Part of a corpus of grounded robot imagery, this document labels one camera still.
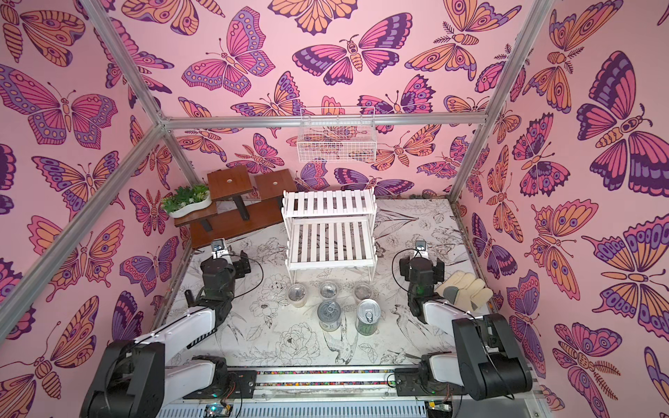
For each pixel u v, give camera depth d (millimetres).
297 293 856
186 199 922
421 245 779
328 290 872
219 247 742
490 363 421
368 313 752
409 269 716
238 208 1068
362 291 866
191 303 895
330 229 945
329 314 795
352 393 729
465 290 900
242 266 830
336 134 947
